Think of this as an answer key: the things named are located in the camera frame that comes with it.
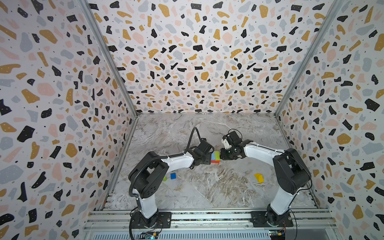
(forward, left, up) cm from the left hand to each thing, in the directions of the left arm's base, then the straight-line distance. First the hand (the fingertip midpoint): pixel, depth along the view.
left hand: (207, 155), depth 92 cm
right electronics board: (-40, -32, -6) cm, 51 cm away
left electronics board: (-39, +29, -5) cm, 49 cm away
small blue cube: (-10, +21, -6) cm, 24 cm away
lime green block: (0, -6, -1) cm, 6 cm away
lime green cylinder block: (-12, +25, -5) cm, 29 cm away
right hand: (+1, -7, 0) cm, 7 cm away
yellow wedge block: (-13, -30, -3) cm, 32 cm away
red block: (-2, -7, -4) cm, 8 cm away
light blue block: (0, -3, 0) cm, 3 cm away
